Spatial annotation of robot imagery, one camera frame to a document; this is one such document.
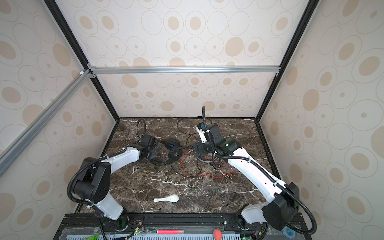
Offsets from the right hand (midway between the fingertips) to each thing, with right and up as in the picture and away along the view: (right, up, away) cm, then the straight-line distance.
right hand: (201, 143), depth 78 cm
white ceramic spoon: (-15, -30, +2) cm, 34 cm away
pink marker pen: (-17, -41, -8) cm, 45 cm away
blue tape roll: (+41, -42, -7) cm, 59 cm away
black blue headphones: (-15, -6, +11) cm, 20 cm away
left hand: (-29, -6, +16) cm, 34 cm away
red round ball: (+7, -41, -10) cm, 43 cm away
